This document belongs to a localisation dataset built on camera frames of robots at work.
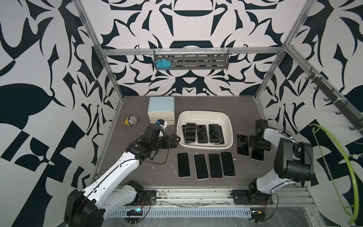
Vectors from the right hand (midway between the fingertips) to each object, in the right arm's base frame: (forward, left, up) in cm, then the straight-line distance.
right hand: (257, 143), depth 92 cm
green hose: (-39, -12, +24) cm, 47 cm away
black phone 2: (-12, +22, -1) cm, 25 cm away
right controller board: (-38, +11, -3) cm, 40 cm away
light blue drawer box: (+18, +61, +15) cm, 66 cm away
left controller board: (-36, +71, -3) cm, 80 cm away
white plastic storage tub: (+19, +31, +2) cm, 37 cm away
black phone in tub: (+7, +35, 0) cm, 35 cm away
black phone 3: (-3, +11, +3) cm, 12 cm away
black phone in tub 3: (+2, +22, 0) cm, 22 cm away
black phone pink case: (-15, +48, +1) cm, 50 cm away
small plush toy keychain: (+16, +84, +5) cm, 85 cm away
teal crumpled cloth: (+39, +60, +34) cm, 79 cm away
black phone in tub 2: (+7, +27, 0) cm, 28 cm away
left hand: (-3, +54, +16) cm, 56 cm away
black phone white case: (-13, +29, -3) cm, 32 cm away
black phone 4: (-6, 0, -3) cm, 7 cm away
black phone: (-15, +38, 0) cm, 40 cm away
